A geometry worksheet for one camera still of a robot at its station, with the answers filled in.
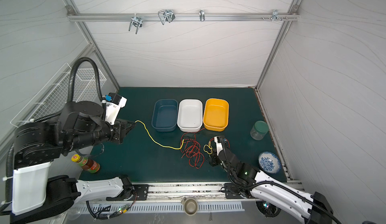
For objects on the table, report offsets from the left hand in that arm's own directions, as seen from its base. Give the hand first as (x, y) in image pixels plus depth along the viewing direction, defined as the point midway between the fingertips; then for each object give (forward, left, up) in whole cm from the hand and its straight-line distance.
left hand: (138, 122), depth 53 cm
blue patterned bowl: (0, -61, -40) cm, 73 cm away
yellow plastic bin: (+31, -33, -38) cm, 59 cm away
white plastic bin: (+31, -15, -40) cm, 52 cm away
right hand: (+5, -28, -32) cm, 43 cm away
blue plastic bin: (+28, +1, -36) cm, 45 cm away
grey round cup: (-21, -19, -40) cm, 49 cm away
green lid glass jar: (+15, -56, -31) cm, 66 cm away
